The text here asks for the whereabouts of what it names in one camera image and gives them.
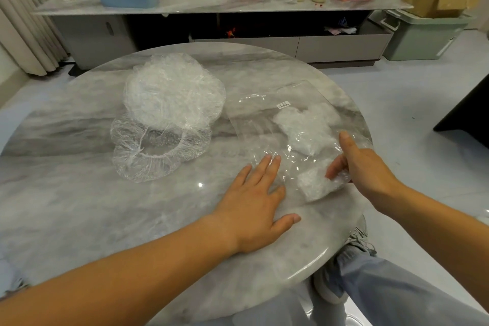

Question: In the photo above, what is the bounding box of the person's left hand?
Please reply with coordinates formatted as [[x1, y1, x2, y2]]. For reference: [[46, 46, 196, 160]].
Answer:
[[206, 154, 302, 256]]

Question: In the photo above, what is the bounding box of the person's right hand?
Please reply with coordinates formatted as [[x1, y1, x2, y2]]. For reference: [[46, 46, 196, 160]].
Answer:
[[326, 131, 406, 213]]

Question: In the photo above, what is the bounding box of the clear plastic bag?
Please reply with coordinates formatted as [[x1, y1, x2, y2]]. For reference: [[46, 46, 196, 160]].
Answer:
[[225, 81, 373, 202]]

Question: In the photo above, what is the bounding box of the pile of clear plastic caps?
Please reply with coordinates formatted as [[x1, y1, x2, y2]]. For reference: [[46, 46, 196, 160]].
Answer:
[[110, 53, 228, 183]]

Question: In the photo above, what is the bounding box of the person's right forearm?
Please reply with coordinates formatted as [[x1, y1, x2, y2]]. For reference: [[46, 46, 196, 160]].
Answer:
[[379, 183, 489, 311]]

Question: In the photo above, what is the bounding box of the person's left forearm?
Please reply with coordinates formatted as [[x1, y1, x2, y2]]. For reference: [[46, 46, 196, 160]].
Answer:
[[0, 215, 241, 326]]

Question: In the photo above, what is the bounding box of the person's blue jeans leg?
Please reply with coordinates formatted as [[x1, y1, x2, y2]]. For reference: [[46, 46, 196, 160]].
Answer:
[[324, 241, 489, 326]]

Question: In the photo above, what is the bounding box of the green storage bin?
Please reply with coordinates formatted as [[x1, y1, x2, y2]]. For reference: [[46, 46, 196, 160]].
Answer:
[[379, 10, 471, 62]]

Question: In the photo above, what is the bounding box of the grey sneaker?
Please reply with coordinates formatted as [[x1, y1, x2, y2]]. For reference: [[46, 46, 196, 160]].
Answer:
[[313, 219, 377, 305]]

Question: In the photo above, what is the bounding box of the long grey low cabinet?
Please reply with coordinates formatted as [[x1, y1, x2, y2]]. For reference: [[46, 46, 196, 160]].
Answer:
[[33, 0, 414, 71]]

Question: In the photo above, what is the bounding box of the beige curtain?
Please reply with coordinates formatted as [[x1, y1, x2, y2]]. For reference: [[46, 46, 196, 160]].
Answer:
[[0, 0, 70, 77]]

